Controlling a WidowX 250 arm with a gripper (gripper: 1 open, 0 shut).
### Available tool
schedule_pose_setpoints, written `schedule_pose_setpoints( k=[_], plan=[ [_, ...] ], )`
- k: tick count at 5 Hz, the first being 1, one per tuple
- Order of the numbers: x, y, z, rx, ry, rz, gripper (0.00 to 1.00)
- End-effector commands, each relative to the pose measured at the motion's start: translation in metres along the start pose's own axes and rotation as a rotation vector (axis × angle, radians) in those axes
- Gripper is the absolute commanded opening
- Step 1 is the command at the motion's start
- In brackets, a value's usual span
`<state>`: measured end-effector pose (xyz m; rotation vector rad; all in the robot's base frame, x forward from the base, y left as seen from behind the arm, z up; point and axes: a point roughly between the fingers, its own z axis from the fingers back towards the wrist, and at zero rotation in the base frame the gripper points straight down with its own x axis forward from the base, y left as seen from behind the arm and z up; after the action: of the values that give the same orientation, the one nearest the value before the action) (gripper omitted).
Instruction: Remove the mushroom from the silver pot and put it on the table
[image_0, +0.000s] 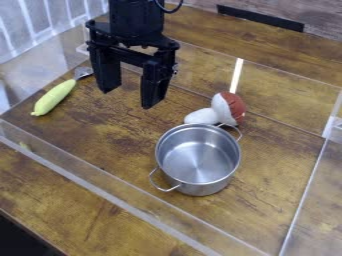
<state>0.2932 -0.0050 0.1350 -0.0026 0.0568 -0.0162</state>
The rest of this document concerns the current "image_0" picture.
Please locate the clear acrylic corner bracket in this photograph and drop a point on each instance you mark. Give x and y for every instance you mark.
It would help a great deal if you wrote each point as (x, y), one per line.
(82, 49)

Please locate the silver steel pot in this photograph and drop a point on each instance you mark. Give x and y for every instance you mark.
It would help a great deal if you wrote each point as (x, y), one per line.
(198, 156)

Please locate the black bar on table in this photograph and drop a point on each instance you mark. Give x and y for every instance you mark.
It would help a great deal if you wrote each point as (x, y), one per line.
(261, 18)

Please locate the small silver metal clip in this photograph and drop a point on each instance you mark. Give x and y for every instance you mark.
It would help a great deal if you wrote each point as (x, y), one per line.
(83, 72)

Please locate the yellow green plush corn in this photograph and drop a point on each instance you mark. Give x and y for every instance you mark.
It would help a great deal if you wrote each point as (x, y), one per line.
(52, 98)

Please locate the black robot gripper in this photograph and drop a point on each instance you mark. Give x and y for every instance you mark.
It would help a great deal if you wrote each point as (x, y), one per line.
(131, 38)

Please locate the plush brown white mushroom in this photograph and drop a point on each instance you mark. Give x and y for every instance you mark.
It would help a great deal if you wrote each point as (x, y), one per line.
(227, 110)

